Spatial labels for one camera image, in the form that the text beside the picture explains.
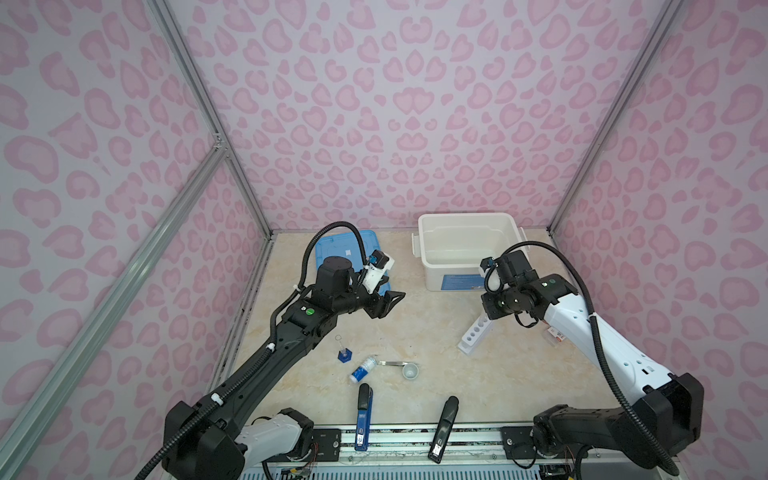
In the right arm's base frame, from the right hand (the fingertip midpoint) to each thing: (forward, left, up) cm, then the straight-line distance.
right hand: (489, 302), depth 80 cm
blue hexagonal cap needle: (-9, +40, -16) cm, 44 cm away
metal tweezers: (-11, +26, -17) cm, 33 cm away
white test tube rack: (-3, +2, -13) cm, 13 cm away
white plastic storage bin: (+21, +8, -1) cm, 23 cm away
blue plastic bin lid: (+34, +45, -16) cm, 59 cm away
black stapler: (-32, +15, -13) cm, 37 cm away
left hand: (0, +25, +10) cm, 27 cm away
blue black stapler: (-26, +32, -12) cm, 43 cm away
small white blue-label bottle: (-14, +34, -13) cm, 39 cm away
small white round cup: (-14, +21, -15) cm, 29 cm away
